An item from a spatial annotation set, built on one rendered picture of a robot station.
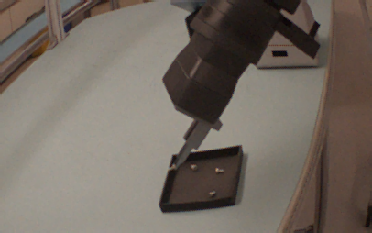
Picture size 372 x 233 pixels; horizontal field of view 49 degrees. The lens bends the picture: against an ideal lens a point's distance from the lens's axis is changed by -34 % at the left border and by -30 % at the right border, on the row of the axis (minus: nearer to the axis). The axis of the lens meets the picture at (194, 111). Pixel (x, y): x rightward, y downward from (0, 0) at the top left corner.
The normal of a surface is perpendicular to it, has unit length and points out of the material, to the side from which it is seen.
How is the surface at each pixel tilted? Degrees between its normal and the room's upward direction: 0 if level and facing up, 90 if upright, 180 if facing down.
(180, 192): 0
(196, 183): 0
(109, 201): 0
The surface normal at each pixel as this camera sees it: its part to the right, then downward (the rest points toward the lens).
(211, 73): 0.36, 0.07
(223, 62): 0.10, 0.53
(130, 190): -0.22, -0.88
